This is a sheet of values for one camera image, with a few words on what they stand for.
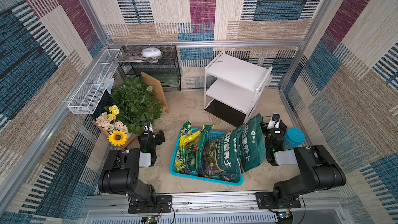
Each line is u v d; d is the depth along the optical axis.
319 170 0.45
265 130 0.83
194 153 0.73
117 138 0.70
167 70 1.12
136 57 0.90
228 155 0.65
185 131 0.85
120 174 0.50
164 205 0.73
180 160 0.74
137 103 0.80
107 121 0.75
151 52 0.88
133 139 0.88
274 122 0.75
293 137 0.83
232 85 0.77
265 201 0.73
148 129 0.81
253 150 0.61
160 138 0.92
